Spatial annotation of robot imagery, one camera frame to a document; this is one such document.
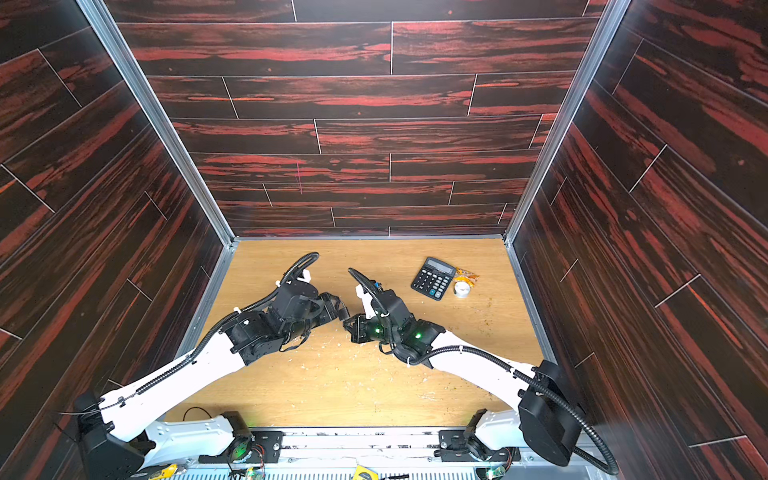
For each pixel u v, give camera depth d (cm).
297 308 54
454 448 72
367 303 69
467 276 105
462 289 103
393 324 58
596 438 35
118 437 40
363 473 69
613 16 66
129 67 74
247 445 67
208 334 48
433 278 105
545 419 40
